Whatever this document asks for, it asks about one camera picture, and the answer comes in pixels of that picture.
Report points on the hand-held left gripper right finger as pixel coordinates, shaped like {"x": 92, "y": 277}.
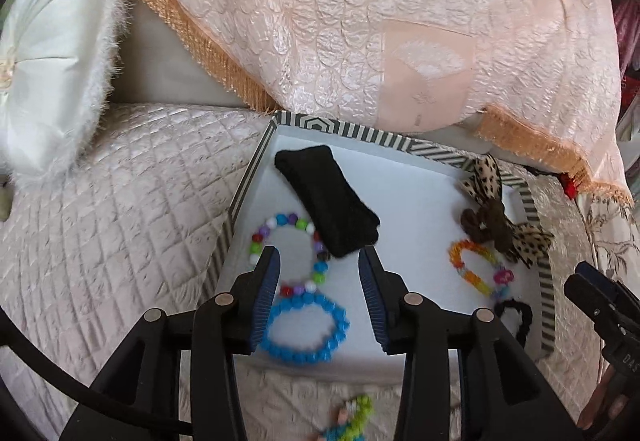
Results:
{"x": 372, "y": 293}

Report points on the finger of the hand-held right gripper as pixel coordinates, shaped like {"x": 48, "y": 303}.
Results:
{"x": 597, "y": 278}
{"x": 585, "y": 298}

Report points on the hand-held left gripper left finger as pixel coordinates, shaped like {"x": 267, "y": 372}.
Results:
{"x": 267, "y": 291}

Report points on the striped rim white tray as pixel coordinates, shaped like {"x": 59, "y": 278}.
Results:
{"x": 415, "y": 221}

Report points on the black knit headband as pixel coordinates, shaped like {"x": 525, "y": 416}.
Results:
{"x": 325, "y": 201}

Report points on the person's right hand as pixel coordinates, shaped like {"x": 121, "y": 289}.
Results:
{"x": 597, "y": 403}

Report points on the cream floral print cushion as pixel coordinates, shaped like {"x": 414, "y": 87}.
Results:
{"x": 610, "y": 231}

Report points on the small red object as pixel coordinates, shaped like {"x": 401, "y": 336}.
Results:
{"x": 570, "y": 186}

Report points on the cream quilted sofa cover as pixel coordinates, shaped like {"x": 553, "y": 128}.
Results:
{"x": 125, "y": 221}

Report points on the pink polka dot garment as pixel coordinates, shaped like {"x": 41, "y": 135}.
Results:
{"x": 626, "y": 28}

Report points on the peach fringed blanket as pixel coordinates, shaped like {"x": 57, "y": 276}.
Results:
{"x": 350, "y": 21}

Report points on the green plush toy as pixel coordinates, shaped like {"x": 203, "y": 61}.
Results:
{"x": 4, "y": 206}

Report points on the white round satin pillow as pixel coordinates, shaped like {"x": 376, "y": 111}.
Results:
{"x": 50, "y": 61}

